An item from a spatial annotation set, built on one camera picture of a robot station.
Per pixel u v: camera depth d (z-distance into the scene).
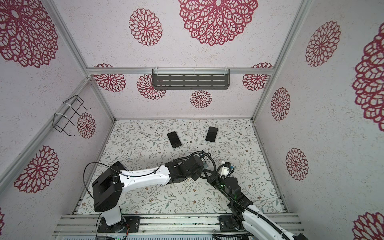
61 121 0.73
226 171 0.74
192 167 0.62
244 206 0.59
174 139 1.07
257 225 0.53
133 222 0.75
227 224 0.73
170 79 0.94
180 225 0.75
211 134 1.13
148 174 0.52
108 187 0.48
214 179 0.70
